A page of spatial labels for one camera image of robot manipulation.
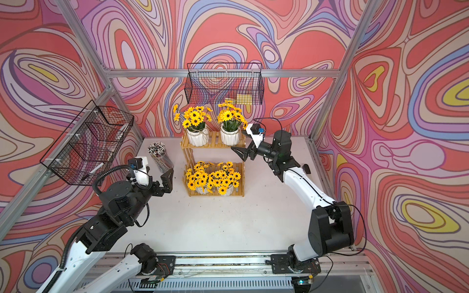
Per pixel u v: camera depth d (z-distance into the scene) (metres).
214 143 0.80
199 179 0.80
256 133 0.63
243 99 0.82
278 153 0.62
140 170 0.50
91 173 0.72
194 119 0.70
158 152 0.90
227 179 0.79
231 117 0.67
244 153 0.66
